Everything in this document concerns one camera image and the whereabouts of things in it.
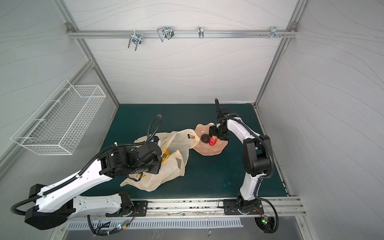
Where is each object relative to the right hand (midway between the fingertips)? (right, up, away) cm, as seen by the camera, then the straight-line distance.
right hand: (215, 136), depth 93 cm
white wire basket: (-76, +8, -25) cm, 80 cm away
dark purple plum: (-6, -2, +3) cm, 7 cm away
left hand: (-29, -10, -27) cm, 41 cm away
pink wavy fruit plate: (-6, -8, +1) cm, 10 cm away
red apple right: (-1, -3, +3) cm, 4 cm away
